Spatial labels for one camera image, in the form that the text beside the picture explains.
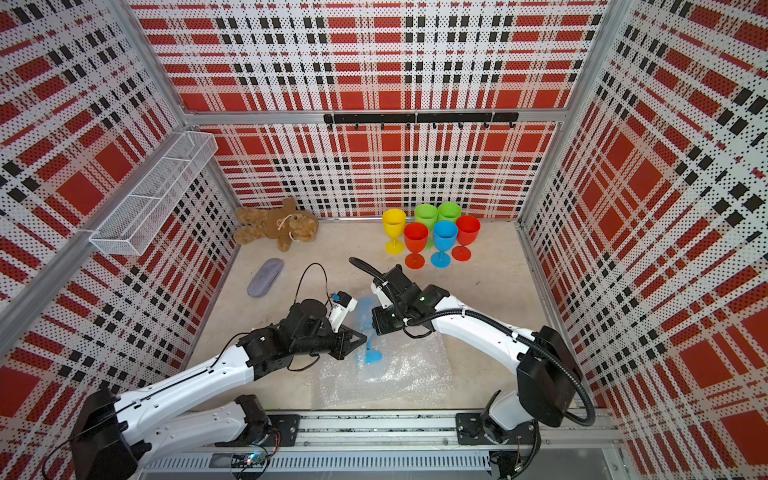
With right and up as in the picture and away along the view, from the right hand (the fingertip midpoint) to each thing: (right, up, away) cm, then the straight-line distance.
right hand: (381, 323), depth 79 cm
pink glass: (+10, +24, +20) cm, 32 cm away
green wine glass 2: (+23, +34, +28) cm, 49 cm away
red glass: (+27, +26, +18) cm, 42 cm away
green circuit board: (-31, -30, -9) cm, 44 cm away
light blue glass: (+20, +24, +17) cm, 35 cm away
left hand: (-3, -3, -4) cm, 6 cm away
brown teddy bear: (-39, +30, +32) cm, 59 cm away
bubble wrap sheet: (+8, -14, +2) cm, 16 cm away
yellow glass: (+3, +28, +21) cm, 35 cm away
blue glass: (-3, -6, -5) cm, 8 cm away
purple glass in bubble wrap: (-41, +10, +22) cm, 48 cm away
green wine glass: (+15, +33, +29) cm, 46 cm away
